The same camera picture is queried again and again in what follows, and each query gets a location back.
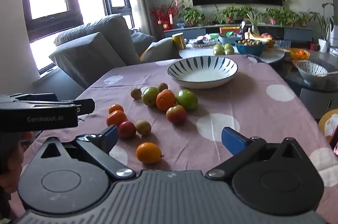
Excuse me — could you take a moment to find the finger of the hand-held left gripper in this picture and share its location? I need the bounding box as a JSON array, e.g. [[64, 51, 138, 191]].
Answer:
[[60, 98, 95, 115]]

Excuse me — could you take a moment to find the person's left hand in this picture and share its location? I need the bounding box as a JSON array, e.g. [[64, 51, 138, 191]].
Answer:
[[0, 143, 25, 193]]

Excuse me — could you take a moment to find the blue bowl of kiwis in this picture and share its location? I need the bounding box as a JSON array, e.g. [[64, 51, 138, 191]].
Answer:
[[234, 39, 266, 56]]

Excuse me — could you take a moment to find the grey television cabinet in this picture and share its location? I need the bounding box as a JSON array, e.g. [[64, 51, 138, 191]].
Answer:
[[163, 24, 313, 43]]

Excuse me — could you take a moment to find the grey sofa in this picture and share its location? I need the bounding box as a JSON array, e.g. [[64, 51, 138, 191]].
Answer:
[[49, 13, 180, 90]]

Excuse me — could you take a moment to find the white plastic bag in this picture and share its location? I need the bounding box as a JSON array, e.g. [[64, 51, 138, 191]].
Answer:
[[324, 113, 338, 135]]

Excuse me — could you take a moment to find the small red apple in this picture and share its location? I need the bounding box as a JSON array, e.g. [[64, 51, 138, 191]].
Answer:
[[118, 121, 137, 139]]

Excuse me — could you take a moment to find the orange basket of tangerines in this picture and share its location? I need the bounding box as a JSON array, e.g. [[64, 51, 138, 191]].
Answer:
[[289, 47, 310, 60]]

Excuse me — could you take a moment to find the white air purifier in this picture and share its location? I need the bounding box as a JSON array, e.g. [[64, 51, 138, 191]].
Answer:
[[330, 23, 338, 48]]

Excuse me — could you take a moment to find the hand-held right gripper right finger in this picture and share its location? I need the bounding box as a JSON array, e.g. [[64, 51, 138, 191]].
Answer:
[[206, 127, 311, 179]]

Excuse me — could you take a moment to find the blue plastic basket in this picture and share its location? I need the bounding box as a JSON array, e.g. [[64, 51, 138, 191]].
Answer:
[[218, 32, 242, 45]]

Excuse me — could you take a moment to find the orange rectangular box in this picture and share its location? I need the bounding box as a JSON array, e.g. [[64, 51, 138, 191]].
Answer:
[[219, 26, 241, 35]]

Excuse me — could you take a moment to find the bunch of bananas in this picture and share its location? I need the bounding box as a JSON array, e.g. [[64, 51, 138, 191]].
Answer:
[[247, 28, 274, 43]]

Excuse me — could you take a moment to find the tray of green apples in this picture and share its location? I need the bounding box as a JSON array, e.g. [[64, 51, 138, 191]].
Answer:
[[213, 43, 235, 56]]

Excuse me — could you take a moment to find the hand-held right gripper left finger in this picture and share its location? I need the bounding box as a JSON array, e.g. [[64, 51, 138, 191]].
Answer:
[[40, 125, 136, 179]]

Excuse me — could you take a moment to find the potted green plant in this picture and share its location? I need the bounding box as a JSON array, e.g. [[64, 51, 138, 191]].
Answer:
[[237, 6, 254, 20], [220, 6, 238, 24], [182, 6, 205, 27], [264, 7, 281, 25], [298, 11, 311, 27], [279, 8, 299, 27]]

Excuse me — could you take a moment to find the spider plant in glass vase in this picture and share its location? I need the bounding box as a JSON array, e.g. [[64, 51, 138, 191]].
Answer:
[[245, 11, 263, 34]]

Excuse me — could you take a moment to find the light grey pillow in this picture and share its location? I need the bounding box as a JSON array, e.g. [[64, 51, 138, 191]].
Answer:
[[129, 30, 155, 56]]

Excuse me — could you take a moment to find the yellow canister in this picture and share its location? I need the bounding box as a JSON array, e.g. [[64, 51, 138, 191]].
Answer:
[[172, 33, 185, 50]]

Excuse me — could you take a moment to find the glass tray of snacks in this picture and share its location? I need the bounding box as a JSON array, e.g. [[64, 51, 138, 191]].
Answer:
[[188, 37, 216, 48]]

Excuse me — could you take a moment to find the large striped white bowl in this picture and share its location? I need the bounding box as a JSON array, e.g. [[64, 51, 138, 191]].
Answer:
[[167, 56, 239, 89]]

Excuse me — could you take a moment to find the green apple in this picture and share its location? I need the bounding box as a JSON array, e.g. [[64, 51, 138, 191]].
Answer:
[[176, 89, 198, 111], [142, 86, 159, 107]]

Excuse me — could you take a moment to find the blue patterned cup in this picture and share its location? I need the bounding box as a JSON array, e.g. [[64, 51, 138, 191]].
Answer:
[[276, 39, 291, 50]]

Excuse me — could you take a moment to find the grey cushion with yellow trim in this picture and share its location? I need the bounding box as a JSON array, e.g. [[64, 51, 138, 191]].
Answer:
[[140, 37, 180, 64]]

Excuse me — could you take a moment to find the small striped bowl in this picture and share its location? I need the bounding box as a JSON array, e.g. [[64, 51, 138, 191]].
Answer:
[[295, 60, 328, 85]]

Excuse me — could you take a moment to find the red festive decoration plant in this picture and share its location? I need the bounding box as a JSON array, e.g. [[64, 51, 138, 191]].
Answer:
[[150, 0, 183, 30]]

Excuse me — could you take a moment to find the tall plant in white pot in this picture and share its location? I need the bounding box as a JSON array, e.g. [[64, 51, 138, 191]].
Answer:
[[308, 2, 335, 53]]

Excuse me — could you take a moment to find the large textured orange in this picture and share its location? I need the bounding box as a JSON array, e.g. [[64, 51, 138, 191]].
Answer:
[[155, 89, 176, 112]]

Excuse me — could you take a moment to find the dark glass table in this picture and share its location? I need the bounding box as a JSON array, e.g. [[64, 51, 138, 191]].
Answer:
[[264, 50, 338, 93]]

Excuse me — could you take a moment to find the small orange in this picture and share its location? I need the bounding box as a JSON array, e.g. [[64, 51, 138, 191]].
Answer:
[[108, 104, 124, 115]]

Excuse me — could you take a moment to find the yellow-orange citrus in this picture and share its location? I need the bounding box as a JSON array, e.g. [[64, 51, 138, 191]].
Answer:
[[136, 142, 164, 164]]

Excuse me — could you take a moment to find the round white table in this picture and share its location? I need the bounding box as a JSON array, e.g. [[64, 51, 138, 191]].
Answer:
[[179, 38, 286, 64]]

